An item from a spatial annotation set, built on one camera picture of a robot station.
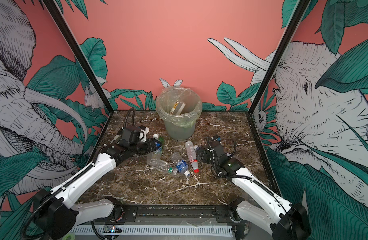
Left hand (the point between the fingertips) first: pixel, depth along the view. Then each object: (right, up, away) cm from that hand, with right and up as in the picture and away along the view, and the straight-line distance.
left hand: (159, 143), depth 77 cm
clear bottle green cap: (-2, -16, +13) cm, 20 cm away
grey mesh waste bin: (+7, +4, +21) cm, 23 cm away
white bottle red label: (+17, -9, +13) cm, 24 cm away
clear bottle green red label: (+8, +21, +23) cm, 32 cm away
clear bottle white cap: (+20, -5, +18) cm, 27 cm away
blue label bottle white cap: (+11, -14, +8) cm, 20 cm away
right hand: (+22, -5, +2) cm, 23 cm away
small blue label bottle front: (-3, -8, -1) cm, 8 cm away
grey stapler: (-32, 0, +19) cm, 38 cm away
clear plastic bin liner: (+17, +17, +5) cm, 24 cm away
